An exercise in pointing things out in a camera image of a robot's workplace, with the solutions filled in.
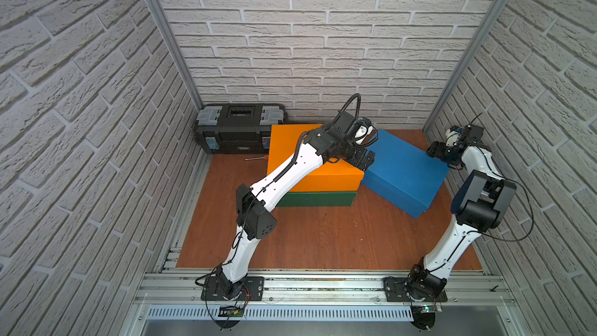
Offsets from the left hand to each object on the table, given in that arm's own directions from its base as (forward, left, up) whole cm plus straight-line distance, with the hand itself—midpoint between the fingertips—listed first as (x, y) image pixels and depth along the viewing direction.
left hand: (369, 153), depth 76 cm
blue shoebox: (+6, -24, -23) cm, 34 cm away
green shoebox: (-6, +16, -21) cm, 27 cm away
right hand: (+13, -37, -15) cm, 42 cm away
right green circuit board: (-41, -16, -27) cm, 52 cm away
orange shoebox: (-3, +12, -9) cm, 15 cm away
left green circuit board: (-40, +47, -31) cm, 69 cm away
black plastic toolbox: (+22, +50, -11) cm, 56 cm away
